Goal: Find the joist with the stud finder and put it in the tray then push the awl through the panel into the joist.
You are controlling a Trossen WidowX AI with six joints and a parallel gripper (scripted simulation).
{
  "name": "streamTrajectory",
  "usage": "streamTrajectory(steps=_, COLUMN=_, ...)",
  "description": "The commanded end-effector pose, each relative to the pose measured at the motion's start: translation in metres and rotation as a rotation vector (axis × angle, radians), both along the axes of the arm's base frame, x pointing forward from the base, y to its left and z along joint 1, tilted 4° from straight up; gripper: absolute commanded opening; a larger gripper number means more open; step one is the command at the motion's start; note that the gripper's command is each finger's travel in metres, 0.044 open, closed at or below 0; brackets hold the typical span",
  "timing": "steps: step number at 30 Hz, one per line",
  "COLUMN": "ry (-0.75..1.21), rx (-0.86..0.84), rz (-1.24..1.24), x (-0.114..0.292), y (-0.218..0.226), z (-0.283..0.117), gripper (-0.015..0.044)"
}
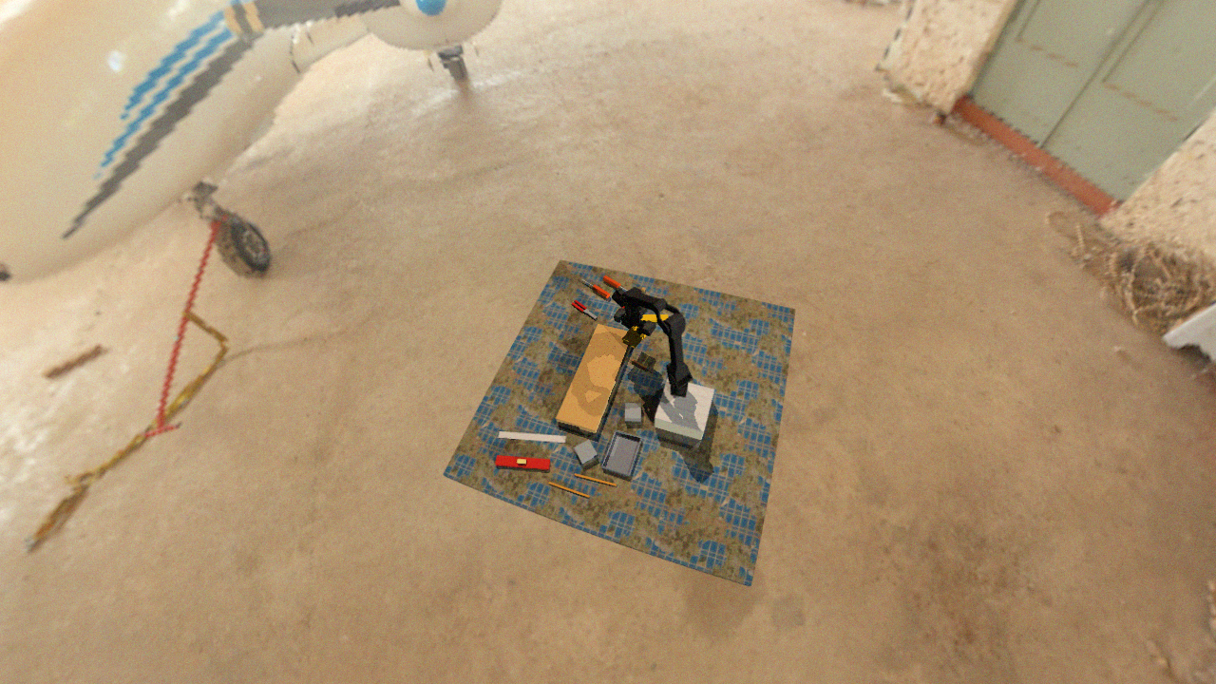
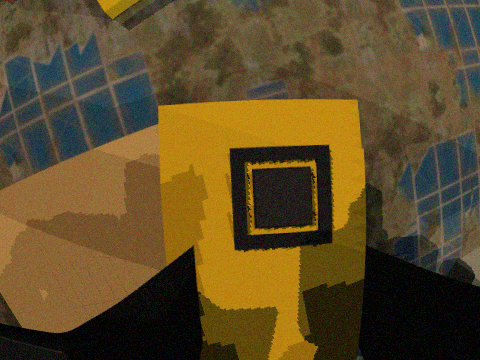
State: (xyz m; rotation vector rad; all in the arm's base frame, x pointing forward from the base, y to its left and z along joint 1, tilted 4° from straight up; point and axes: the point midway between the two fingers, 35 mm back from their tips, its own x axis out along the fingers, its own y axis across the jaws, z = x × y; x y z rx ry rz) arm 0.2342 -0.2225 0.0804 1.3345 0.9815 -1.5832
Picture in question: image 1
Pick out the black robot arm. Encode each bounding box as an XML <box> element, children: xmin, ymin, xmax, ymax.
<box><xmin>612</xmin><ymin>287</ymin><xmax>693</xmax><ymax>397</ymax></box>

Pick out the white flat strip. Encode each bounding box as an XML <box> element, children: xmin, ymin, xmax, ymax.
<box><xmin>499</xmin><ymin>431</ymin><xmax>565</xmax><ymax>443</ymax></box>

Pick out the tan rectangular panel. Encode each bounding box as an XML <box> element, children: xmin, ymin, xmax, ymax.
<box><xmin>556</xmin><ymin>324</ymin><xmax>630</xmax><ymax>434</ymax></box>

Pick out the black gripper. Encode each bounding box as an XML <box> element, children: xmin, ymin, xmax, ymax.
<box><xmin>614</xmin><ymin>308</ymin><xmax>655</xmax><ymax>336</ymax></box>

